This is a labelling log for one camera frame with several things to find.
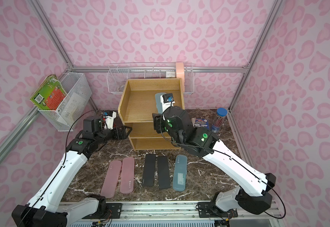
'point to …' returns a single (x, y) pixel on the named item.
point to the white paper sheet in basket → (72, 110)
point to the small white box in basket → (170, 74)
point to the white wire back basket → (118, 74)
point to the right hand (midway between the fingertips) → (156, 115)
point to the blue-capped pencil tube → (221, 113)
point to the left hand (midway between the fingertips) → (125, 126)
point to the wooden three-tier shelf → (136, 106)
